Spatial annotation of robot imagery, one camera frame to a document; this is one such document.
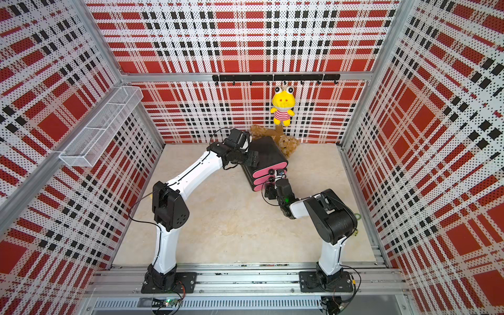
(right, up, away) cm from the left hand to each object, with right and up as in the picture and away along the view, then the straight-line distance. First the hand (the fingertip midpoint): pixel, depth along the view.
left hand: (254, 159), depth 90 cm
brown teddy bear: (+17, +9, +21) cm, 28 cm away
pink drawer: (+7, -5, -1) cm, 9 cm away
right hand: (+9, -12, +8) cm, 17 cm away
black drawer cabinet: (+8, 0, -5) cm, 9 cm away
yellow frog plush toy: (+13, +27, +1) cm, 30 cm away
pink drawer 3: (+2, -14, +5) cm, 15 cm away
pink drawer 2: (+4, -10, +2) cm, 11 cm away
